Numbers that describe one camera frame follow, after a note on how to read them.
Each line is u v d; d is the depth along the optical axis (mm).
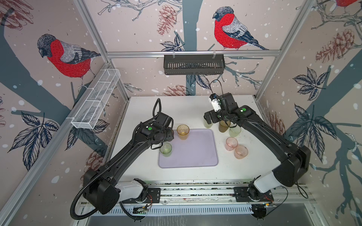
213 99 699
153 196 733
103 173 399
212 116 703
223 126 898
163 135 646
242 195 727
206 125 996
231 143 923
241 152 887
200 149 898
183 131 952
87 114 713
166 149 898
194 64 1035
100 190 377
